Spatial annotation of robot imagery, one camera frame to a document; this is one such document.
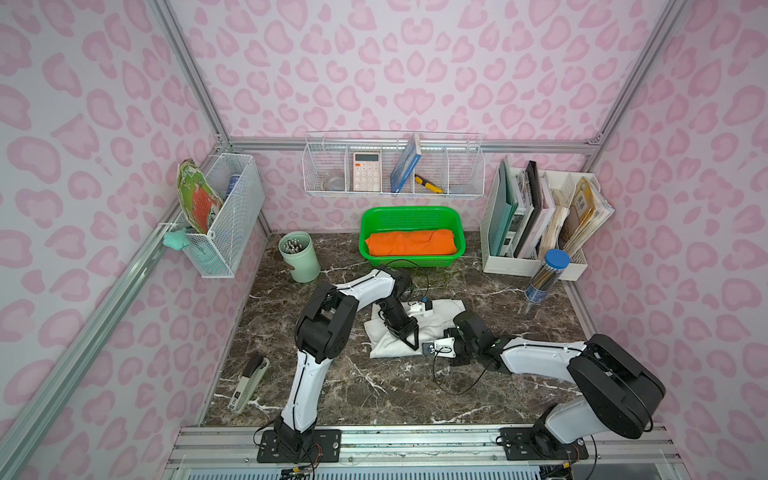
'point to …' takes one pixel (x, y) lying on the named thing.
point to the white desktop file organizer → (527, 213)
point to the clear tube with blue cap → (555, 262)
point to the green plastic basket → (374, 219)
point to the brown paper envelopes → (587, 214)
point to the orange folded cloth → (417, 242)
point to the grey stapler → (252, 376)
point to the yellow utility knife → (429, 185)
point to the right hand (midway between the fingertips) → (442, 336)
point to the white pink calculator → (366, 171)
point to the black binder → (536, 196)
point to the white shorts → (431, 328)
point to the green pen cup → (297, 250)
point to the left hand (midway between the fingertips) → (409, 338)
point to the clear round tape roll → (335, 184)
